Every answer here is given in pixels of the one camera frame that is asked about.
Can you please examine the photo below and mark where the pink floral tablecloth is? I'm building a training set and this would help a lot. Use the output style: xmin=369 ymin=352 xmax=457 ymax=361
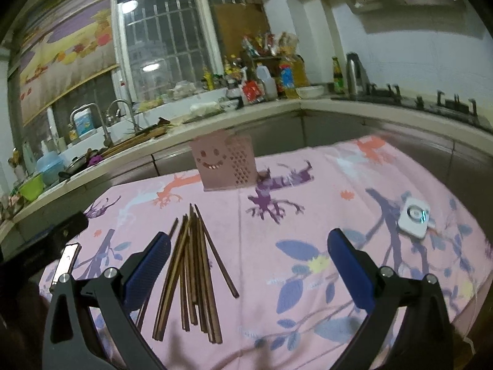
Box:
xmin=40 ymin=134 xmax=493 ymax=370

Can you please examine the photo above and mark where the white square device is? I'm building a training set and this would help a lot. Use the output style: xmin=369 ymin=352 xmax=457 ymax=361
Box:
xmin=398 ymin=197 xmax=430 ymax=240

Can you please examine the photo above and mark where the wooden cutting board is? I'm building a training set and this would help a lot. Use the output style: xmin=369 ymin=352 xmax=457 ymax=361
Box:
xmin=101 ymin=125 xmax=170 ymax=159

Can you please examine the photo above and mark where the green plastic bowl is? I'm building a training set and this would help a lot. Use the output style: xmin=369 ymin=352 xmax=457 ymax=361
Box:
xmin=19 ymin=174 xmax=44 ymax=202

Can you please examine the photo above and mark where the white blue detergent tub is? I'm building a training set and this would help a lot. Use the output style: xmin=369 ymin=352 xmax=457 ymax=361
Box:
xmin=74 ymin=108 xmax=94 ymax=138

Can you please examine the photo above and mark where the tall kitchen faucet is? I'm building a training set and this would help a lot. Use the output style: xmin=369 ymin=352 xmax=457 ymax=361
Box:
xmin=69 ymin=103 xmax=114 ymax=148

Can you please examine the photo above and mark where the barred window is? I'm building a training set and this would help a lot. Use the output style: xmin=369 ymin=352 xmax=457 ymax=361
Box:
xmin=115 ymin=0 xmax=247 ymax=101

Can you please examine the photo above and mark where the frying pan with lid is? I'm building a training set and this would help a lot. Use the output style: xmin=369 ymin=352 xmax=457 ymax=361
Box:
xmin=59 ymin=149 xmax=103 ymax=180

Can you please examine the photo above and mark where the light blue plastic container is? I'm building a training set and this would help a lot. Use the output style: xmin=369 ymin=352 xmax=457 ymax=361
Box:
xmin=36 ymin=151 xmax=65 ymax=186

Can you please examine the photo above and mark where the brown wooden chopstick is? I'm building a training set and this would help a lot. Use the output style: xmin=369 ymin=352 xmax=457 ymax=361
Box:
xmin=188 ymin=205 xmax=198 ymax=326

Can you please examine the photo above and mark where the long right diagonal chopstick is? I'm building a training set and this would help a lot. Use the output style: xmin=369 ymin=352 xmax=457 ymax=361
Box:
xmin=195 ymin=205 xmax=240 ymax=299

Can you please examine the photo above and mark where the pink utensil holder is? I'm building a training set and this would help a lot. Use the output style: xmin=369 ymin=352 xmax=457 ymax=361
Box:
xmin=190 ymin=130 xmax=257 ymax=191

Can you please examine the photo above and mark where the colourful window blind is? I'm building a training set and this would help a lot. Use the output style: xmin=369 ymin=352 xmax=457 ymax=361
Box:
xmin=18 ymin=0 xmax=118 ymax=125

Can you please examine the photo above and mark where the wooden spice shelf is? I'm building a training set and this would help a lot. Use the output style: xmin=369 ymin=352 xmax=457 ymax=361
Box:
xmin=242 ymin=32 xmax=310 ymax=94

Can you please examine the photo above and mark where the yellow cooking oil bottle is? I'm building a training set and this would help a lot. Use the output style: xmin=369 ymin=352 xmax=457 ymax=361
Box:
xmin=279 ymin=60 xmax=299 ymax=99

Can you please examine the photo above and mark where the isolated left chopstick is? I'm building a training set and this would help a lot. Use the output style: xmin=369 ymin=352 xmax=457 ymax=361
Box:
xmin=135 ymin=217 xmax=180 ymax=332

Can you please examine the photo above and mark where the light brown chopstick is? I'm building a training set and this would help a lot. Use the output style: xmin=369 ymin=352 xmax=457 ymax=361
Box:
xmin=152 ymin=215 xmax=189 ymax=342

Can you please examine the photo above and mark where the smartphone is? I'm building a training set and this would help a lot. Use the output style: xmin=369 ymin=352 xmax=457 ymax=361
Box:
xmin=49 ymin=242 xmax=82 ymax=291

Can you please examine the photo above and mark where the steel thermos kettle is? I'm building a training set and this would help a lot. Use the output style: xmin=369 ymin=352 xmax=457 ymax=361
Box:
xmin=346 ymin=52 xmax=369 ymax=97

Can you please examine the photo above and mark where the white cloth lump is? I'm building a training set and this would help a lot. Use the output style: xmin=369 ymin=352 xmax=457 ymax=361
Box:
xmin=190 ymin=101 xmax=222 ymax=117

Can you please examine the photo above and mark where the gas stove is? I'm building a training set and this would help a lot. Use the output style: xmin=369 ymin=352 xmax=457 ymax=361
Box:
xmin=359 ymin=84 xmax=491 ymax=128

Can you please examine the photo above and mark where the white plastic jug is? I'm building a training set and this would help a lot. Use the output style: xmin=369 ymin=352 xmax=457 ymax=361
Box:
xmin=256 ymin=64 xmax=277 ymax=100

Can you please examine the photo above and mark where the dark brown chopstick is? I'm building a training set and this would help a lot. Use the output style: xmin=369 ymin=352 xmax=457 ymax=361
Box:
xmin=180 ymin=215 xmax=190 ymax=331

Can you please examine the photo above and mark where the green glass bottle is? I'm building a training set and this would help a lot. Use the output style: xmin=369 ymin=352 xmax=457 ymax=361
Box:
xmin=332 ymin=56 xmax=344 ymax=94

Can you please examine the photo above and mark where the reddish brown chopstick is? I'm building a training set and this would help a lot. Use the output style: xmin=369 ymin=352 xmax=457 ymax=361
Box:
xmin=197 ymin=217 xmax=223 ymax=344

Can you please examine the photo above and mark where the red packet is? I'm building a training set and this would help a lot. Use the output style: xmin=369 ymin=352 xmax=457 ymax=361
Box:
xmin=242 ymin=80 xmax=264 ymax=105

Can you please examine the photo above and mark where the white bowl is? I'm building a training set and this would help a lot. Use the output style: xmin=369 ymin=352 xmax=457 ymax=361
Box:
xmin=296 ymin=85 xmax=325 ymax=99

